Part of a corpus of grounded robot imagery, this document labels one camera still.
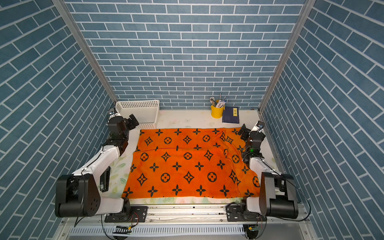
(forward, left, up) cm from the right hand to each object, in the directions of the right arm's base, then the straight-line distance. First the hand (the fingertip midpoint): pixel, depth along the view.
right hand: (252, 127), depth 88 cm
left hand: (-3, +71, +7) cm, 72 cm away
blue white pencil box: (+22, +18, -2) cm, 28 cm away
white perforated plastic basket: (+19, +75, -13) cm, 78 cm away
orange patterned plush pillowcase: (-17, +36, -18) cm, 43 cm away
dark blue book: (+25, +9, -16) cm, 31 cm away
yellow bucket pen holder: (+24, +20, -13) cm, 34 cm away
